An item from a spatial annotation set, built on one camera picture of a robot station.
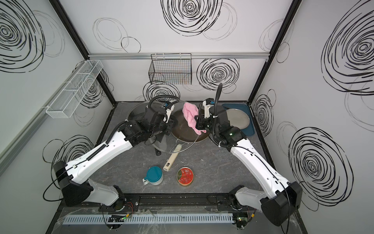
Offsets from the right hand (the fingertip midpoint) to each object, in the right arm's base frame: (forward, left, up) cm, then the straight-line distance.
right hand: (195, 117), depth 72 cm
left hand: (-1, +12, -2) cm, 12 cm away
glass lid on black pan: (+22, +42, -23) cm, 53 cm away
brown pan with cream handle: (+6, +8, -23) cm, 25 cm away
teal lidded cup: (-22, +21, -23) cm, 38 cm away
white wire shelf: (+7, +67, +4) cm, 67 cm away
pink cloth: (+3, +2, +2) cm, 4 cm away
